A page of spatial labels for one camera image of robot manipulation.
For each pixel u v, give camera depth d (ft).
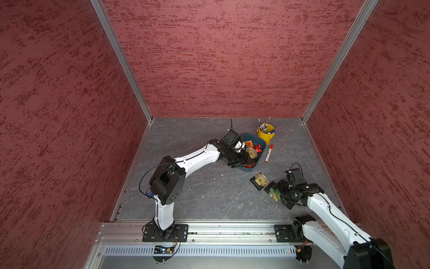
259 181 2.95
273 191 2.82
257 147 3.33
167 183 1.58
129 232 2.48
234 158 2.43
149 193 1.77
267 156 3.28
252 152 3.16
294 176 2.19
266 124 3.40
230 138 2.28
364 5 2.34
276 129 3.29
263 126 3.07
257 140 3.49
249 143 3.41
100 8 2.33
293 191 2.07
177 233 2.43
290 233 2.38
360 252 1.29
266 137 3.32
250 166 3.00
